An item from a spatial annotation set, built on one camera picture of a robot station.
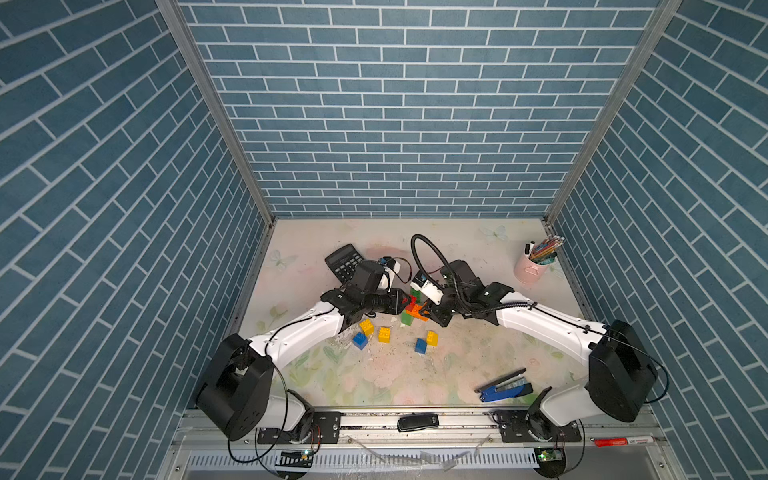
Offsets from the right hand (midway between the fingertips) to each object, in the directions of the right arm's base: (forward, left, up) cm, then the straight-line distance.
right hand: (426, 307), depth 84 cm
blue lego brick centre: (-7, +1, -10) cm, 12 cm away
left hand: (0, +3, +3) cm, 4 cm away
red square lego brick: (0, +4, +1) cm, 4 cm away
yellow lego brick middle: (-6, +12, -8) cm, 15 cm away
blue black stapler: (-18, -22, -8) cm, 29 cm away
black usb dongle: (-27, +1, -8) cm, 28 cm away
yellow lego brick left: (-4, +17, -8) cm, 19 cm away
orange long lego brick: (-1, +3, -2) cm, 4 cm away
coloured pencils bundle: (+22, -37, +2) cm, 43 cm away
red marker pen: (-27, -44, -11) cm, 53 cm away
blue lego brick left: (-8, +19, -8) cm, 22 cm away
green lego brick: (+1, +6, -9) cm, 11 cm away
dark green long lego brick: (-2, +3, +10) cm, 11 cm away
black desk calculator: (+20, +29, -9) cm, 37 cm away
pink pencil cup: (+18, -33, -4) cm, 38 cm away
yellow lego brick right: (-5, -2, -9) cm, 11 cm away
